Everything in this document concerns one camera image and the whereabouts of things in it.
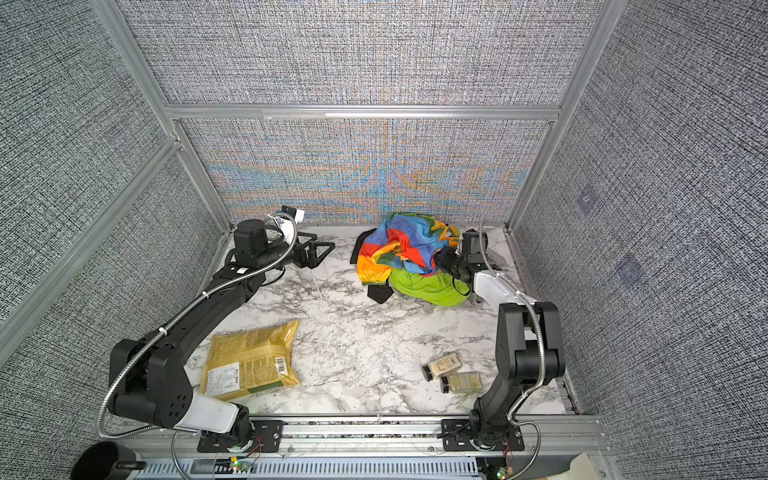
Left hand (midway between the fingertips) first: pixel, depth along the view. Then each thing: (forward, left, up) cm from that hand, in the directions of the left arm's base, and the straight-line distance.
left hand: (321, 239), depth 80 cm
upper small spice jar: (-27, -31, -23) cm, 47 cm away
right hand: (+4, -35, -15) cm, 38 cm away
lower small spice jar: (-32, -37, -23) cm, 54 cm away
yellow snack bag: (-24, +20, -20) cm, 37 cm away
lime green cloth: (-5, -34, -19) cm, 39 cm away
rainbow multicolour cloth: (+7, -23, -10) cm, 26 cm away
